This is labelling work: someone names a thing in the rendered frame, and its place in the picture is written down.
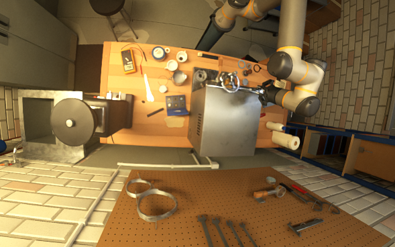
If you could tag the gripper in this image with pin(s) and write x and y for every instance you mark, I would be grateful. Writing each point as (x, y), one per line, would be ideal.
(273, 95)

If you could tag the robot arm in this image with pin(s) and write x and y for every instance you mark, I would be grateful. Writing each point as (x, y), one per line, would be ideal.
(291, 31)

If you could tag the silver steam wand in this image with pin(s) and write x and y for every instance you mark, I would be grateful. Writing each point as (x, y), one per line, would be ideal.
(250, 90)

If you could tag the silver steam wheel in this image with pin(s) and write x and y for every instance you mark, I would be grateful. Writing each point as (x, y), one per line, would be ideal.
(229, 82)

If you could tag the blue open case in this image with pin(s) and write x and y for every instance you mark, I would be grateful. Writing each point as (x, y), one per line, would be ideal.
(176, 104)

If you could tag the white paper tag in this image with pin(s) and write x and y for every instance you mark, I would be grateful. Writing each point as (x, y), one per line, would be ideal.
(280, 84)

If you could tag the brown round knob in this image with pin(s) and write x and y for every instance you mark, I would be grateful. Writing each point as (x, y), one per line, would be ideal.
(247, 72)

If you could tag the small white roll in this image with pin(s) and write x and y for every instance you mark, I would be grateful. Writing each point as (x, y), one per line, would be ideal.
(274, 126)

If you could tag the silver espresso machine body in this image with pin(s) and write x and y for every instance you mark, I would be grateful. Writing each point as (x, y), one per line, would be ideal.
(224, 120)

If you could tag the white paper towel roll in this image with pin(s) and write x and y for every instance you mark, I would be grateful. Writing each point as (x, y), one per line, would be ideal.
(285, 140)

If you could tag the black strip with beige end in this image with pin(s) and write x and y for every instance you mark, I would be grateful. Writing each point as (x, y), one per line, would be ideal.
(208, 56)

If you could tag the dark office chair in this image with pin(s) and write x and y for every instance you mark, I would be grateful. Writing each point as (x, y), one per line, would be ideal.
(262, 24)

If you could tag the silver milk pitcher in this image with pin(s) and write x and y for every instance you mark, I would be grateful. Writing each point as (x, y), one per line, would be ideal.
(179, 78)

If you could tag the grey round disc on pegboard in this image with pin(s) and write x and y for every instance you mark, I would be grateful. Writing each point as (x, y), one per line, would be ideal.
(271, 179)

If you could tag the white cup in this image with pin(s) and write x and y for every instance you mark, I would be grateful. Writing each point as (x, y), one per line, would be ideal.
(171, 65)
(182, 56)

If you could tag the beige cloth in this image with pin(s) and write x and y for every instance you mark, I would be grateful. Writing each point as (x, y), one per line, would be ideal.
(174, 121)

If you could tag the brown wooden shelf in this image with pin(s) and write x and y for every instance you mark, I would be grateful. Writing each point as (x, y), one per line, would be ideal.
(322, 15)

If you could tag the white round lid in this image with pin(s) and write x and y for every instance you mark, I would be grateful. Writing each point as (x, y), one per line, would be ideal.
(163, 89)

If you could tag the black flat bar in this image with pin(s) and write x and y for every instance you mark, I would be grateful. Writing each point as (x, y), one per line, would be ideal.
(155, 112)

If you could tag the blue tape roll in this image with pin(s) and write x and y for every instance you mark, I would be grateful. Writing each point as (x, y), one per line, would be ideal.
(158, 53)

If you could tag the white brush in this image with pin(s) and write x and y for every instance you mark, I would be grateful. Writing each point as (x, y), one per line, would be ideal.
(148, 91)

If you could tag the brown pegboard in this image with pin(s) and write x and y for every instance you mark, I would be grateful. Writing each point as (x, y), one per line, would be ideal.
(224, 205)

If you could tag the blue shelf unit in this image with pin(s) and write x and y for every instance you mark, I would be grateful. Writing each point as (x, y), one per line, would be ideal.
(375, 161)

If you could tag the grey try square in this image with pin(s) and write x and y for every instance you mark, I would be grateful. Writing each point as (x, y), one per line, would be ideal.
(305, 225)

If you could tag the yellow multimeter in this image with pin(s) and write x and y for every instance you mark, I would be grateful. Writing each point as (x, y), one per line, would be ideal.
(128, 61)

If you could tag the grey wrench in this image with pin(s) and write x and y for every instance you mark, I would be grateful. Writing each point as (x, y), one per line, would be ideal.
(205, 229)
(248, 235)
(234, 233)
(219, 231)

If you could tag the dark round stool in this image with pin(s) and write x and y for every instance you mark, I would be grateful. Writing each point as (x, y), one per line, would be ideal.
(106, 6)

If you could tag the black coffee grinder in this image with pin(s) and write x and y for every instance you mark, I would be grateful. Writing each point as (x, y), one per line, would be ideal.
(80, 121)

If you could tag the silver metal sink box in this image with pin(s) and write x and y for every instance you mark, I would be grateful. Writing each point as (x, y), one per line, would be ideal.
(29, 116)

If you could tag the grey cabinet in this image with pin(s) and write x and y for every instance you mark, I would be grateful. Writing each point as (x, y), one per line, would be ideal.
(26, 44)

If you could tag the silver faucet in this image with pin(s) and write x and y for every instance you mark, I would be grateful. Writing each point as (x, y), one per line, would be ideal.
(14, 154)

